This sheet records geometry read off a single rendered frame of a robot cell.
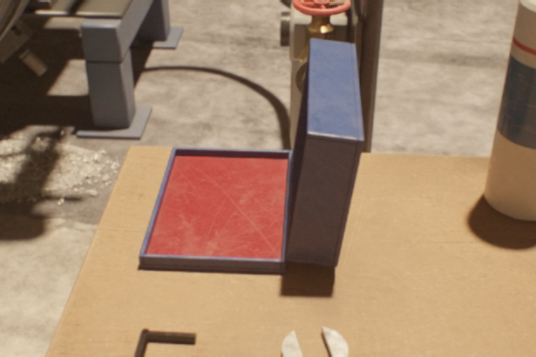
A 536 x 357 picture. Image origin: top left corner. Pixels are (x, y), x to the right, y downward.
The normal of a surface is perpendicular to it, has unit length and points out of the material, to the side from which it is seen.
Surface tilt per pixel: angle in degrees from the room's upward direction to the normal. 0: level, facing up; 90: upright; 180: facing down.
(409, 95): 0
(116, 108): 90
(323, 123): 7
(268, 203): 0
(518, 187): 90
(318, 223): 90
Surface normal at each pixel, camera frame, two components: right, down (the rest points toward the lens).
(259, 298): 0.00, -0.84
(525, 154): -0.51, 0.47
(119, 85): -0.06, 0.55
